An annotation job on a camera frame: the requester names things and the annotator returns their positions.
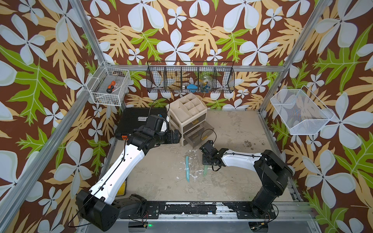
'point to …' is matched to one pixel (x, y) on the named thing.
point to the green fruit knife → (205, 170)
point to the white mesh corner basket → (301, 110)
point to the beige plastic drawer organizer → (187, 114)
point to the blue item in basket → (192, 88)
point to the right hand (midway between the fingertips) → (204, 159)
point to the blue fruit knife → (187, 168)
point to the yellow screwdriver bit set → (122, 191)
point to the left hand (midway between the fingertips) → (175, 134)
